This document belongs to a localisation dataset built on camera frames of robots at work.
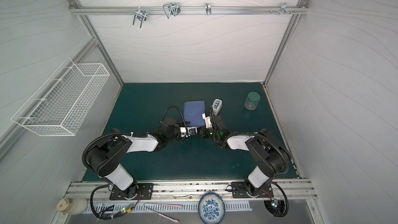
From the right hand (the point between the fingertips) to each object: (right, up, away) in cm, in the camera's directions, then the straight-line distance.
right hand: (198, 126), depth 89 cm
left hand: (-5, +2, +2) cm, 6 cm away
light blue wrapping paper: (-3, +7, +6) cm, 10 cm away
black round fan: (+38, -35, -17) cm, 54 cm away
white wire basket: (-61, +14, -21) cm, 66 cm away
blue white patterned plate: (+7, -33, -20) cm, 40 cm away
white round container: (-52, -28, -26) cm, 65 cm away
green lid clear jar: (+35, +14, +10) cm, 39 cm away
